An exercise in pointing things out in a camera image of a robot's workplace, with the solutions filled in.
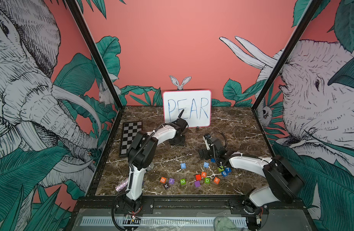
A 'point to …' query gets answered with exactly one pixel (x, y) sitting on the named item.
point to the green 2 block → (183, 181)
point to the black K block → (166, 186)
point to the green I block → (221, 170)
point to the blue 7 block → (228, 170)
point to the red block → (198, 177)
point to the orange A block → (203, 174)
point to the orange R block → (216, 180)
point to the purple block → (197, 184)
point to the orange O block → (163, 180)
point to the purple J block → (171, 181)
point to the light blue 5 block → (206, 164)
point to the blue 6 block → (224, 173)
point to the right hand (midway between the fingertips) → (203, 147)
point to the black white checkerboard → (129, 130)
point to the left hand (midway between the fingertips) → (181, 141)
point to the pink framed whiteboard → (196, 104)
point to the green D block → (207, 180)
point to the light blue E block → (183, 165)
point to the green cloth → (223, 223)
